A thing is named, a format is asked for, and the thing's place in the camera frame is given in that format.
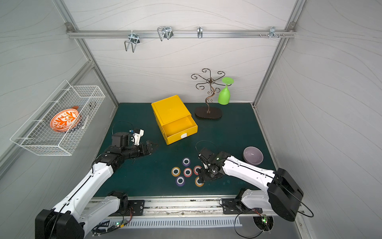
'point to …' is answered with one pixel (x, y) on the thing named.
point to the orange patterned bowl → (63, 120)
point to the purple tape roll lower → (180, 180)
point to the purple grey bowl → (252, 156)
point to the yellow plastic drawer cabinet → (174, 120)
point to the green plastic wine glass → (224, 94)
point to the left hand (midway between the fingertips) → (155, 147)
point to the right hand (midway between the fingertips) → (205, 176)
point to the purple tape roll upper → (186, 161)
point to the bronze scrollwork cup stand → (204, 112)
